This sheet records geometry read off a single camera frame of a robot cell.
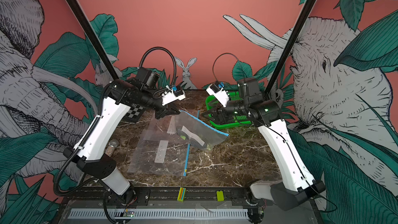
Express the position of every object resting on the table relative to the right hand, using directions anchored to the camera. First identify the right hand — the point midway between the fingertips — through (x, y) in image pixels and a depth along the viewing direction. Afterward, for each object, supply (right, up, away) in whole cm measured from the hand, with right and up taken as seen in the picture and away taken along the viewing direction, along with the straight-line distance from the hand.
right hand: (206, 107), depth 61 cm
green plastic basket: (+22, -9, +33) cm, 41 cm away
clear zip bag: (-26, -27, +28) cm, 46 cm away
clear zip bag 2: (-24, -17, +37) cm, 47 cm away
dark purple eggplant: (-7, -16, +16) cm, 24 cm away
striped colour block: (-12, -42, +12) cm, 46 cm away
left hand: (-12, -1, +4) cm, 13 cm away
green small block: (+7, -44, +14) cm, 47 cm away
